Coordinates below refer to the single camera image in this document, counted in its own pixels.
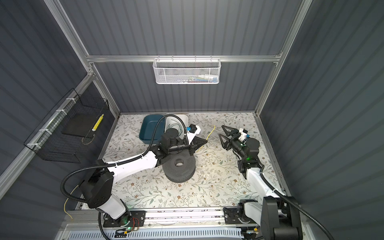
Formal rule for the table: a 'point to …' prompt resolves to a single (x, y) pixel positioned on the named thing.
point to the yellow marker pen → (98, 122)
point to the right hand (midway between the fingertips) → (221, 131)
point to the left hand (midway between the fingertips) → (207, 140)
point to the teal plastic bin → (152, 128)
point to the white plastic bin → (173, 122)
